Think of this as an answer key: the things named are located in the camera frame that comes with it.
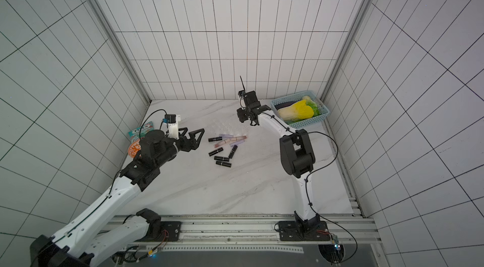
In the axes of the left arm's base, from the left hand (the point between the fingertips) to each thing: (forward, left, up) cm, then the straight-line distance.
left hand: (193, 133), depth 75 cm
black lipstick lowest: (-3, -11, -22) cm, 25 cm away
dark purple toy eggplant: (+32, -43, -18) cm, 56 cm away
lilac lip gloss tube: (+15, -11, -24) cm, 30 cm away
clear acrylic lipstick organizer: (+20, -13, -21) cm, 32 cm away
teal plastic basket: (+19, -51, -17) cm, 57 cm away
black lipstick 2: (0, -9, -22) cm, 24 cm away
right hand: (+22, -16, -12) cm, 30 cm away
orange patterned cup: (+5, +36, -21) cm, 42 cm away
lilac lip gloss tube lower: (+9, -17, -23) cm, 30 cm away
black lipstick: (+11, -5, -22) cm, 25 cm away
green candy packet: (+15, +38, -22) cm, 47 cm away
